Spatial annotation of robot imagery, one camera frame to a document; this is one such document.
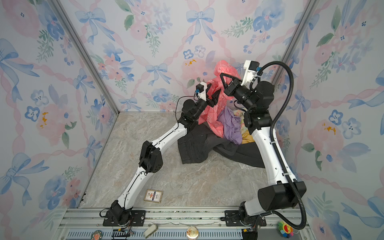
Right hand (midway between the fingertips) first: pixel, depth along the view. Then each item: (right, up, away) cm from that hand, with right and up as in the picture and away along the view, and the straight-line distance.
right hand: (219, 74), depth 60 cm
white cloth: (+22, -45, +32) cm, 60 cm away
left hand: (+2, +1, +17) cm, 17 cm away
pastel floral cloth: (+24, -11, +50) cm, 56 cm away
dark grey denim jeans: (-9, -33, +38) cm, 51 cm away
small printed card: (-32, -58, +20) cm, 69 cm away
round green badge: (-55, -71, +10) cm, 90 cm away
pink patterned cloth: (0, -15, +33) cm, 36 cm away
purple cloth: (+15, -20, +40) cm, 47 cm away
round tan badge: (-11, -71, +11) cm, 72 cm away
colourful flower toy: (+33, -69, +11) cm, 77 cm away
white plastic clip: (-30, -69, +9) cm, 76 cm away
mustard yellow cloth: (+24, -28, +38) cm, 53 cm away
